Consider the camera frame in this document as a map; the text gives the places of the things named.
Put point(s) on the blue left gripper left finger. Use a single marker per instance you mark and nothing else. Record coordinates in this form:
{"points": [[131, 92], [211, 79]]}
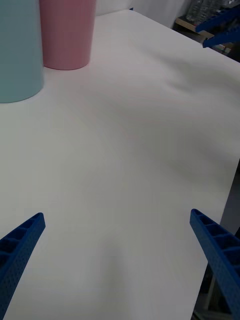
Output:
{"points": [[20, 250]]}

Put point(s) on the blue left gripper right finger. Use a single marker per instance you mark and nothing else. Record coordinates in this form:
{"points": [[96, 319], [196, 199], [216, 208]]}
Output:
{"points": [[222, 252]]}

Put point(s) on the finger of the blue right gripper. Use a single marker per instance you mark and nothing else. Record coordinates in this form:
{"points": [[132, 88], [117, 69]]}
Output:
{"points": [[220, 20], [222, 37]]}

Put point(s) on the pink plastic bin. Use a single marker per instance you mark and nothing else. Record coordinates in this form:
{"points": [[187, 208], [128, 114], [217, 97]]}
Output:
{"points": [[67, 37]]}

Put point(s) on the brown wooden board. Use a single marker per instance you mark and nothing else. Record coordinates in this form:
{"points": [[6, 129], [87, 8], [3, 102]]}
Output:
{"points": [[185, 23]]}

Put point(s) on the pale blue plastic bin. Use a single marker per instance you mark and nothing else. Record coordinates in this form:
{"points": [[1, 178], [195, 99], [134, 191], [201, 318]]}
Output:
{"points": [[20, 50]]}

